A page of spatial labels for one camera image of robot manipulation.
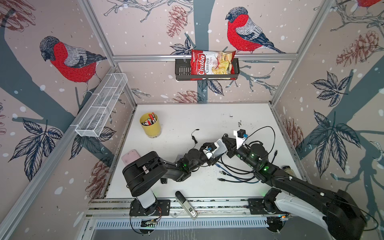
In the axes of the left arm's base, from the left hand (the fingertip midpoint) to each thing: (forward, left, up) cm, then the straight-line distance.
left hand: (219, 148), depth 79 cm
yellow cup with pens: (+22, +43, -6) cm, 49 cm away
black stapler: (-12, +30, -14) cm, 36 cm away
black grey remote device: (-24, +17, -11) cm, 32 cm away
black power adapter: (+13, +13, -14) cm, 23 cm away
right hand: (+1, 0, +5) cm, 6 cm away
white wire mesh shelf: (+6, +62, +15) cm, 65 cm away
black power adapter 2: (-10, -14, +15) cm, 23 cm away
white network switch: (-5, +1, +6) cm, 8 cm away
